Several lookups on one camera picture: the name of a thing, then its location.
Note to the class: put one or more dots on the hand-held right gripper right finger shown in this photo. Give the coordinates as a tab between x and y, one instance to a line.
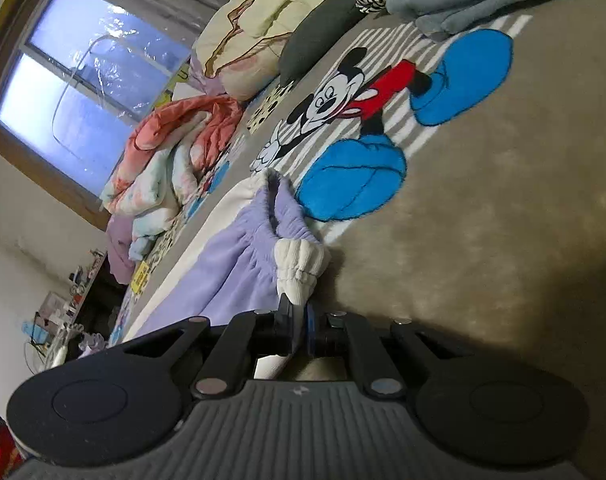
311	332

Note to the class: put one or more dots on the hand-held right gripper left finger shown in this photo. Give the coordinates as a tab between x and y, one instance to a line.
285	317

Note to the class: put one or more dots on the lavender sweatpants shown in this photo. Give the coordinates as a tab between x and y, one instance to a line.
233	270

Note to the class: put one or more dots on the yellow packet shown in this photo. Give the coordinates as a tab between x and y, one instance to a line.
141	276

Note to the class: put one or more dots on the purple bedding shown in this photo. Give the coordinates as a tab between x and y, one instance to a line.
120	250

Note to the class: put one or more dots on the cluttered dark desk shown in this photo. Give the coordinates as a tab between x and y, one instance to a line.
95	300

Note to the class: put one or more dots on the pink floral quilt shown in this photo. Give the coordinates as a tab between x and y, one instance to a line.
173	160

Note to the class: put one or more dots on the cartoon mouse printed blanket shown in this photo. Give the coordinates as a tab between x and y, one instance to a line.
483	185

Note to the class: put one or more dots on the dark grey pillow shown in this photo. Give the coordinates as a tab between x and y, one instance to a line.
323	35

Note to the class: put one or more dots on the cream quilt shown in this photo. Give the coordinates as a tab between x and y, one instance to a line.
263	15

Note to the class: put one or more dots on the window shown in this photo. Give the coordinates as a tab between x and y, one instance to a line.
73	85

